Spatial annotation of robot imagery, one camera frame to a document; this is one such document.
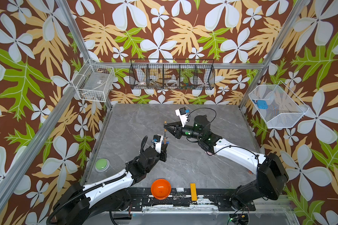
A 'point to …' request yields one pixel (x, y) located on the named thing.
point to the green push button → (102, 164)
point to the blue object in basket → (262, 104)
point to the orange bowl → (160, 189)
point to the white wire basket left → (94, 81)
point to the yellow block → (193, 191)
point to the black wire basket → (172, 74)
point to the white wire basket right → (284, 108)
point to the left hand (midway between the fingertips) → (165, 142)
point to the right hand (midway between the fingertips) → (164, 127)
